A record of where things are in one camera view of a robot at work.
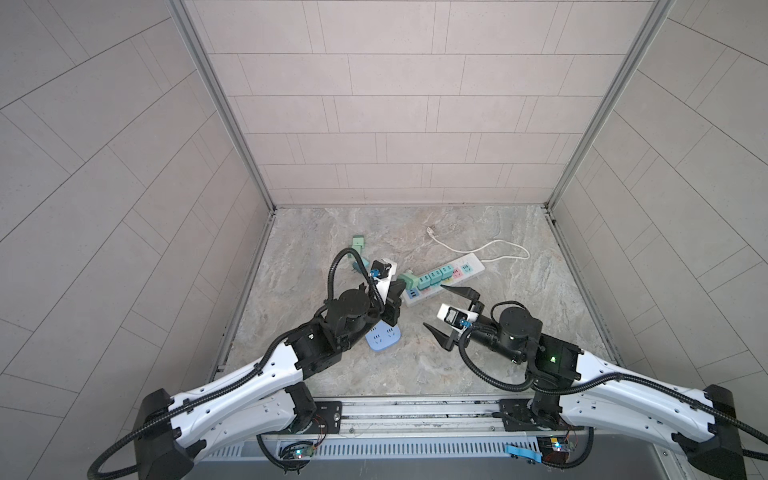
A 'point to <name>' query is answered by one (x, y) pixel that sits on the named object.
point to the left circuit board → (297, 450)
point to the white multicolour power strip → (465, 270)
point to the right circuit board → (554, 449)
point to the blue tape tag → (523, 452)
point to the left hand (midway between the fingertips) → (410, 284)
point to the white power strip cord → (430, 231)
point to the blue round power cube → (382, 336)
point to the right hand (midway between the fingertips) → (435, 305)
